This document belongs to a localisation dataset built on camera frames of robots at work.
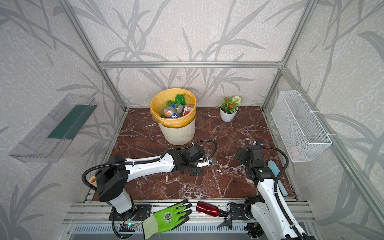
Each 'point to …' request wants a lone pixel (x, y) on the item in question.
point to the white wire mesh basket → (303, 139)
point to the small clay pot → (92, 180)
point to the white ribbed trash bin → (178, 136)
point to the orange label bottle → (168, 111)
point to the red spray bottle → (210, 210)
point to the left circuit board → (127, 227)
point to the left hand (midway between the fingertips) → (202, 157)
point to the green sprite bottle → (180, 98)
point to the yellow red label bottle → (187, 109)
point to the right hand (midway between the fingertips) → (245, 149)
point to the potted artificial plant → (228, 108)
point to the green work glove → (166, 219)
